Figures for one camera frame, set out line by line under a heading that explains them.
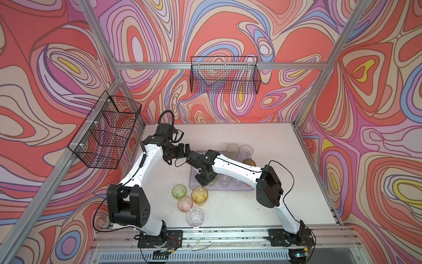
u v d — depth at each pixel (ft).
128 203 1.42
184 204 2.70
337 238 2.51
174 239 2.40
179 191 2.80
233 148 3.13
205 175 2.36
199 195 2.79
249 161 3.04
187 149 2.52
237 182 1.82
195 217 2.62
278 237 2.41
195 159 2.22
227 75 3.15
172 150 2.31
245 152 3.31
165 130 2.12
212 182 2.83
